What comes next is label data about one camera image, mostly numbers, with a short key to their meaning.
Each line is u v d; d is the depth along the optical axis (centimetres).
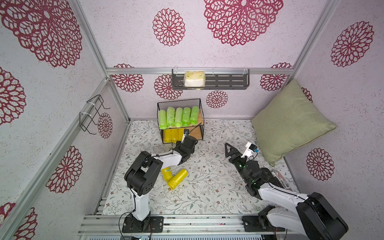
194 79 90
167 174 88
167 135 103
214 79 94
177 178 87
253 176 62
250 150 72
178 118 93
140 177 50
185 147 76
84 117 72
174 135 103
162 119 94
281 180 85
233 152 72
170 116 94
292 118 81
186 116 95
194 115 94
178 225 75
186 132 84
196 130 85
